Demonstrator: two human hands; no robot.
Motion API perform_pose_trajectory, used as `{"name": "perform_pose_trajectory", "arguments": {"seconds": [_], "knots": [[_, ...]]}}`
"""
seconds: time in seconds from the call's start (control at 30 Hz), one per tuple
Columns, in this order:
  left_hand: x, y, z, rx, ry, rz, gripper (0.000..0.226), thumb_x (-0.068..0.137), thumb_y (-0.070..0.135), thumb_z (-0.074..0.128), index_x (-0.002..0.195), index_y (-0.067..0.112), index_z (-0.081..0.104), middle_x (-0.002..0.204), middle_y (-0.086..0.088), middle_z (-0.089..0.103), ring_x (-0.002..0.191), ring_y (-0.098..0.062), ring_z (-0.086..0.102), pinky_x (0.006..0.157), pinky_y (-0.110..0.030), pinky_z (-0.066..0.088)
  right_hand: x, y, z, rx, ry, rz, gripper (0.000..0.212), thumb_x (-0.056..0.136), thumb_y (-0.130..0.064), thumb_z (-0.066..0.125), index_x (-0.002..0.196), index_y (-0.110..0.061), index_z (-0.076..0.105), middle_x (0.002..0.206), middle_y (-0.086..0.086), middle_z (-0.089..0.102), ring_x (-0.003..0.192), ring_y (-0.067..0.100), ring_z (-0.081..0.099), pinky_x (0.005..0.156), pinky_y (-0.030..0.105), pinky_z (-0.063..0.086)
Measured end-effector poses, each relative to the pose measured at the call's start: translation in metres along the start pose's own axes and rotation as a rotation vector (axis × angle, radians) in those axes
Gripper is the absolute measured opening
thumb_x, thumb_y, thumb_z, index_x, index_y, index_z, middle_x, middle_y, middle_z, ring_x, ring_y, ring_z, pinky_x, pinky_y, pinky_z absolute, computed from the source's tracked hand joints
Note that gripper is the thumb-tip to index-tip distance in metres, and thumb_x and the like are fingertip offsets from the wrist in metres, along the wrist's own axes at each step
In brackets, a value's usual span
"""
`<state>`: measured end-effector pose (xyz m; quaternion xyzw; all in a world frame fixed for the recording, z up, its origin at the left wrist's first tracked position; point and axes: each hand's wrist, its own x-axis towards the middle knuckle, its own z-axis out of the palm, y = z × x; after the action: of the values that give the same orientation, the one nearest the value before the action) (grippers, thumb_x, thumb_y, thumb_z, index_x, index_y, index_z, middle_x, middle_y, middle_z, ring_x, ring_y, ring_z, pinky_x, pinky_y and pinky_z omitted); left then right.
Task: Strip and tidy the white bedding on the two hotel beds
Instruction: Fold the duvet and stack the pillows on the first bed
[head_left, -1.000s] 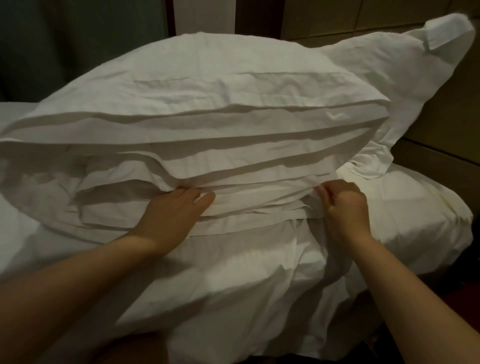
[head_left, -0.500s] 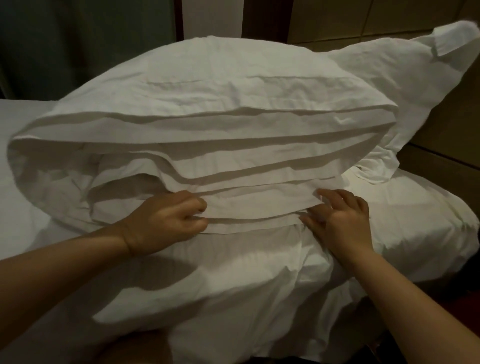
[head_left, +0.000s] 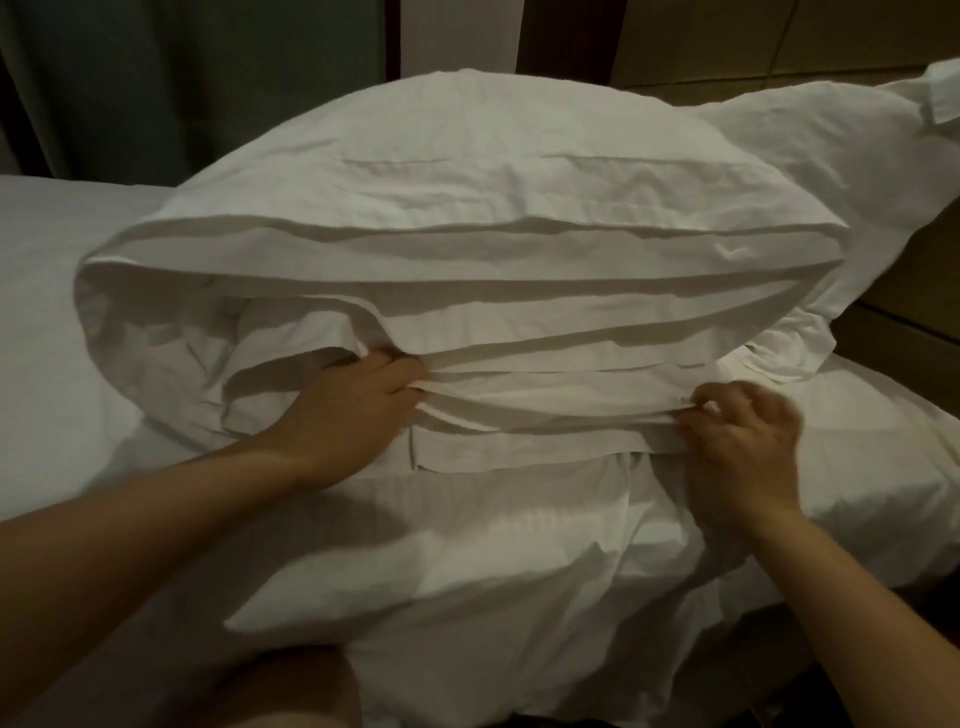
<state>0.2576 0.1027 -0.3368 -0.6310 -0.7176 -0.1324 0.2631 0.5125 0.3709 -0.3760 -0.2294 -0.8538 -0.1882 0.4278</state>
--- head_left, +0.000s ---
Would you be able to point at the white bed sheet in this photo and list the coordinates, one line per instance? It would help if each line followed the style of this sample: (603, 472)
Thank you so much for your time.
(45, 330)

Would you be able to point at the white pillow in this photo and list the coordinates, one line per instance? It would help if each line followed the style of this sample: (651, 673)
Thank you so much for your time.
(855, 165)

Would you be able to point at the beige padded headboard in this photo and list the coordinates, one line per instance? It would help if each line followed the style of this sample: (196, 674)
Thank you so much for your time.
(915, 300)

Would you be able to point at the frosted glass partition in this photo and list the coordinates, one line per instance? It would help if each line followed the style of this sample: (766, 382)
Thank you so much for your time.
(180, 75)

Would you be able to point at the person's left leg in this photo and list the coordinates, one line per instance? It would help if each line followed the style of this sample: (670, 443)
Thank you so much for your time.
(293, 693)

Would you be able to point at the dark wooden column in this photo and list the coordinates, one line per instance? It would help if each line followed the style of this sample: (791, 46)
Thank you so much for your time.
(570, 38)

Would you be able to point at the white duvet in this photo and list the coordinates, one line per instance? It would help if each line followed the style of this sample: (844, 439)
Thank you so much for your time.
(480, 180)

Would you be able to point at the person's left forearm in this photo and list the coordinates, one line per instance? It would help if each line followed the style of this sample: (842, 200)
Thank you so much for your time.
(120, 555)

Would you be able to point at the person's left hand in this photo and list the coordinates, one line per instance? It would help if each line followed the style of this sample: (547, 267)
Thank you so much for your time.
(345, 420)

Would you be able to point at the person's right forearm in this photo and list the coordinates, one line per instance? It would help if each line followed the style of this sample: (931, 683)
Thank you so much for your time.
(870, 630)

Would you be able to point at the person's right hand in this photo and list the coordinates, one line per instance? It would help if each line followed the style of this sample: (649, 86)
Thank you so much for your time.
(743, 458)

